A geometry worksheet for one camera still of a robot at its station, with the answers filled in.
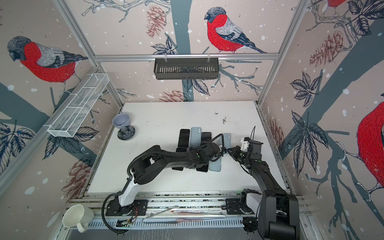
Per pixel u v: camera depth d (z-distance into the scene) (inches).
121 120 41.9
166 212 28.7
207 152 28.0
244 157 28.8
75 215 26.1
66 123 28.0
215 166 33.6
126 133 39.7
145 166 20.5
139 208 28.8
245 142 32.0
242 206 26.5
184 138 39.8
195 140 38.6
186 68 41.1
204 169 33.8
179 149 37.2
